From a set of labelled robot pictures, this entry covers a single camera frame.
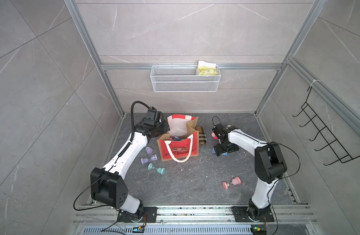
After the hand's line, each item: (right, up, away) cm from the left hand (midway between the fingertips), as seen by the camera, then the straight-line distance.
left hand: (170, 124), depth 83 cm
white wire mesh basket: (+7, +32, +18) cm, 38 cm away
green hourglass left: (-6, -28, +3) cm, 28 cm away
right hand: (+36, -17, +10) cm, 42 cm away
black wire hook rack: (+73, -13, -24) cm, 78 cm away
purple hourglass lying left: (-12, -21, +8) cm, 26 cm away
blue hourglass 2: (+3, -9, +13) cm, 16 cm away
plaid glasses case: (+21, -8, +19) cm, 30 cm away
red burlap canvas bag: (+7, -10, -5) cm, 13 cm away
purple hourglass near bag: (-15, -17, +12) cm, 26 cm away
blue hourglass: (+34, -19, +9) cm, 40 cm away
